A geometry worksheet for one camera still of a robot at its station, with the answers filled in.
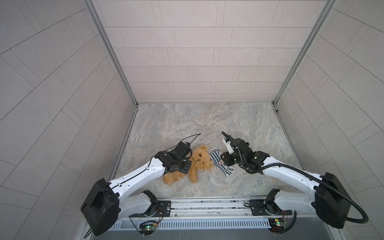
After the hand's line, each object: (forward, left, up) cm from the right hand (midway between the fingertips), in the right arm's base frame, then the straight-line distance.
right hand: (221, 157), depth 81 cm
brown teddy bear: (-2, +11, +3) cm, 12 cm away
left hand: (-2, +17, -2) cm, 17 cm away
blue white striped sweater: (+3, +2, -5) cm, 6 cm away
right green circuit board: (-31, -22, -8) cm, 39 cm away
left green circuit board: (-28, +37, -4) cm, 46 cm away
